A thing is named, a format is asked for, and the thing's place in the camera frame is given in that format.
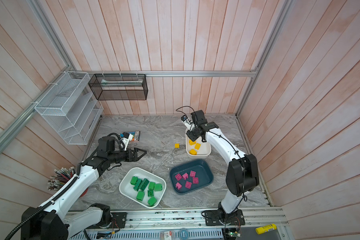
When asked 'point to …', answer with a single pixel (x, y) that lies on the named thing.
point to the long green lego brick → (139, 182)
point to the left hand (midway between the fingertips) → (141, 155)
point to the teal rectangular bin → (203, 172)
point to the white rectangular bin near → (127, 188)
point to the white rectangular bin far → (204, 151)
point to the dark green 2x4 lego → (144, 184)
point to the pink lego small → (192, 173)
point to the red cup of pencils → (59, 176)
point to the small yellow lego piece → (176, 145)
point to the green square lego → (150, 193)
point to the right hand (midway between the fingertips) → (192, 130)
